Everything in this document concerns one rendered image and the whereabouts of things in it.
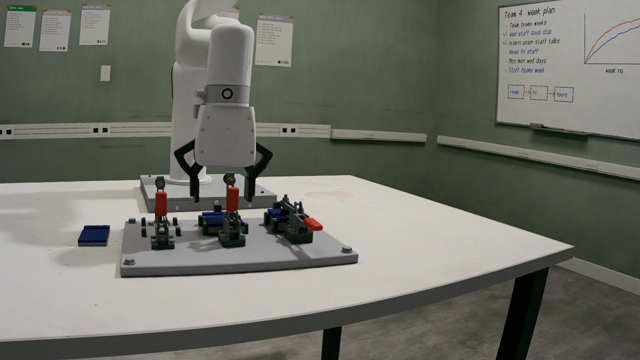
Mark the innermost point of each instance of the grey toggle clamp with red handle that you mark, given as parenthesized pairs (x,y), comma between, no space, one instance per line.
(301,227)

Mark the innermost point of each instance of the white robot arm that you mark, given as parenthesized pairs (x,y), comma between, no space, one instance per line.
(213,62)

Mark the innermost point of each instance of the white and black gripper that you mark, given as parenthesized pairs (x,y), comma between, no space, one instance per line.
(225,136)

